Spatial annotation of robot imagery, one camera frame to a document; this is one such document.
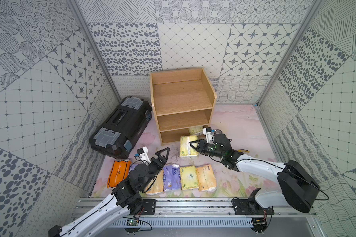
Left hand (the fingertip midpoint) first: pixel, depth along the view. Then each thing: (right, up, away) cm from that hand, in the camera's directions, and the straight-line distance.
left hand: (167, 151), depth 71 cm
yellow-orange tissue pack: (-7, -20, +5) cm, 22 cm away
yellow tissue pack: (+20, -17, +9) cm, 28 cm away
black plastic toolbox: (-29, +7, +11) cm, 32 cm away
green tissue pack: (+16, +8, +27) cm, 32 cm away
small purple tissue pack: (+1, -17, +9) cm, 19 cm away
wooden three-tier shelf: (+6, +26, +9) cm, 29 cm away
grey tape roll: (+32, +7, +31) cm, 45 cm away
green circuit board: (-18, -36, +1) cm, 40 cm away
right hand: (+11, +1, +9) cm, 14 cm away
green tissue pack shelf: (+11, -17, +8) cm, 22 cm away
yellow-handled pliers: (+48, -6, +24) cm, 54 cm away
